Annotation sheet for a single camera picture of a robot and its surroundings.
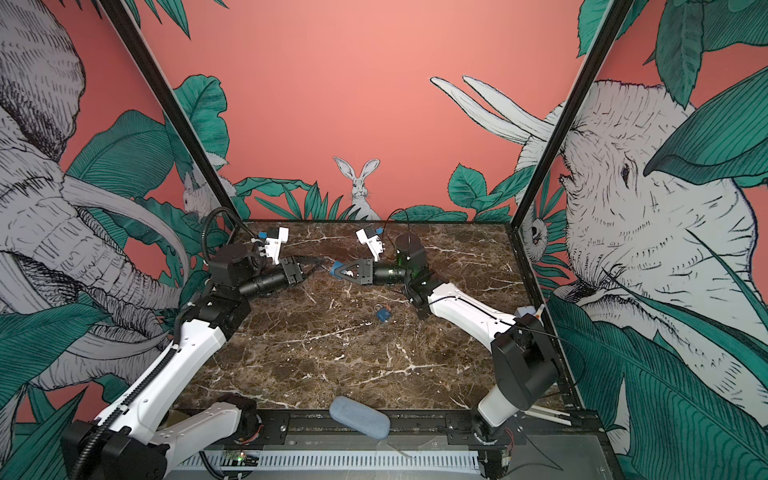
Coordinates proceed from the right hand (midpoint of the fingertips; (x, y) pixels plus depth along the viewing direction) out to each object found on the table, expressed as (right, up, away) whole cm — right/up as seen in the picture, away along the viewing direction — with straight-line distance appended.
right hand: (336, 276), depth 68 cm
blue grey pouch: (+5, -36, +6) cm, 37 cm away
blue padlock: (0, +2, +2) cm, 3 cm away
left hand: (-3, +4, 0) cm, 5 cm away
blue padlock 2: (+10, -15, +27) cm, 32 cm away
